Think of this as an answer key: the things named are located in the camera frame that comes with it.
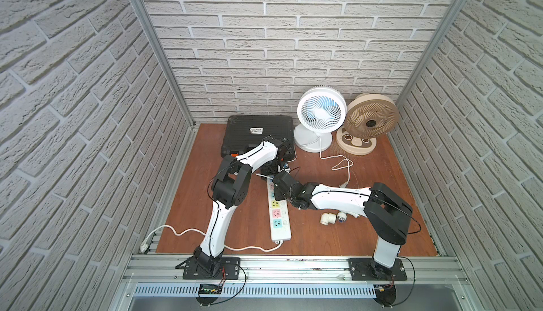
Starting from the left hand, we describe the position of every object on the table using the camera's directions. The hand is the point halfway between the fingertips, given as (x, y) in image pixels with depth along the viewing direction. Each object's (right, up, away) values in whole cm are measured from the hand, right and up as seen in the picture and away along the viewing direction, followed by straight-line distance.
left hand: (273, 173), depth 98 cm
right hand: (+3, -4, -9) cm, 10 cm away
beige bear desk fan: (+42, +26, -8) cm, 50 cm away
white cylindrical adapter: (+22, -16, -15) cm, 31 cm away
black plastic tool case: (-16, +20, +9) cm, 27 cm away
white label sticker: (-9, +21, +9) cm, 25 cm away
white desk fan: (+21, +28, -10) cm, 37 cm away
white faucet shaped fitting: (+28, -16, -15) cm, 35 cm away
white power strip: (+2, -15, -13) cm, 20 cm away
